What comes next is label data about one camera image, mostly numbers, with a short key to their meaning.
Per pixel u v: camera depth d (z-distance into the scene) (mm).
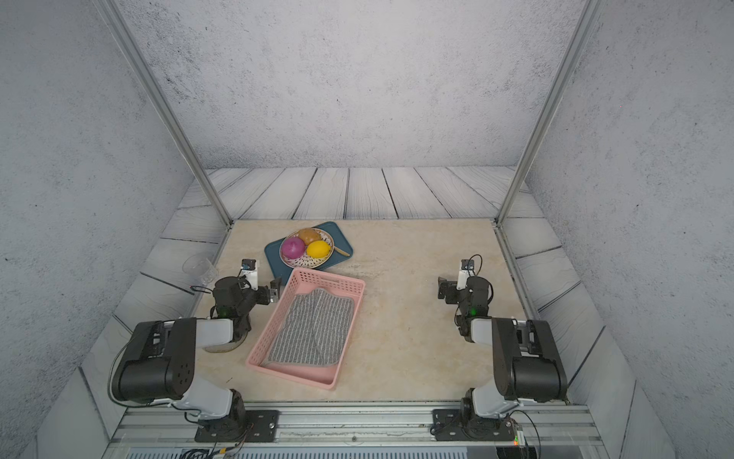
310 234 1107
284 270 1021
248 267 808
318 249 1063
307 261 1076
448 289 848
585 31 726
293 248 1046
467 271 804
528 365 457
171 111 890
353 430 728
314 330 886
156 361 456
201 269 1034
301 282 989
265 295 847
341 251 1109
